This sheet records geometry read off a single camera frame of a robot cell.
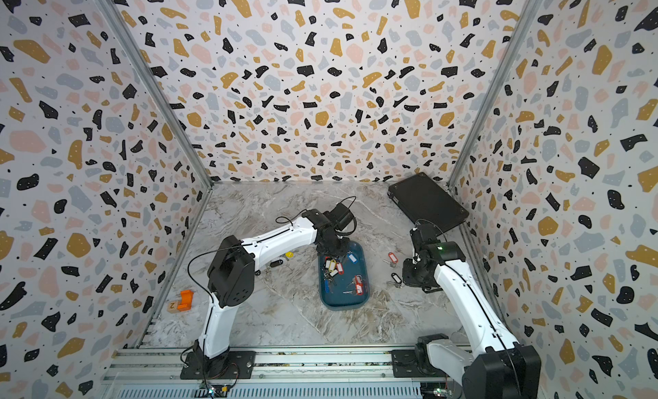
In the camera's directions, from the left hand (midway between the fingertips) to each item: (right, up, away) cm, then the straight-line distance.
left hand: (347, 254), depth 89 cm
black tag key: (+18, -10, +3) cm, 21 cm away
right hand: (+20, -6, -9) cm, 23 cm away
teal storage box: (-1, -10, +3) cm, 11 cm away
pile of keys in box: (-5, -6, +4) cm, 9 cm away
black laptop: (+34, +18, +22) cm, 45 cm away
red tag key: (+18, -3, +9) cm, 20 cm away
